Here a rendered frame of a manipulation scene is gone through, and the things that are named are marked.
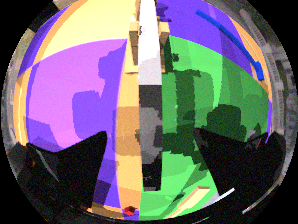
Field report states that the green flat mat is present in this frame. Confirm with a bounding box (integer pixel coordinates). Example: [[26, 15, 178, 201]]
[[138, 35, 269, 221]]

